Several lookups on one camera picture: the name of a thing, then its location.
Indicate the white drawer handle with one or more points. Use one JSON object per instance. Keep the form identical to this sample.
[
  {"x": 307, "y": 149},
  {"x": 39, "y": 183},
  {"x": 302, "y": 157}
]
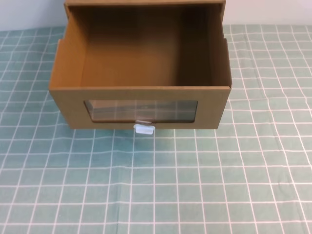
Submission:
[{"x": 144, "y": 127}]

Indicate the brown cardboard drawer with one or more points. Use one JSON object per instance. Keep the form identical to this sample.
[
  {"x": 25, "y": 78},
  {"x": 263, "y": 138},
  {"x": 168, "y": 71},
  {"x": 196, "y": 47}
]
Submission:
[{"x": 152, "y": 64}]

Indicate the brown cardboard shoebox cabinet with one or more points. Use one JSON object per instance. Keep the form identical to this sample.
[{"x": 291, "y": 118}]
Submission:
[{"x": 214, "y": 9}]

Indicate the cyan checkered tablecloth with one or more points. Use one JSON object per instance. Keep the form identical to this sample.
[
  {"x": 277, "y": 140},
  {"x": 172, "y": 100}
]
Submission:
[{"x": 253, "y": 175}]

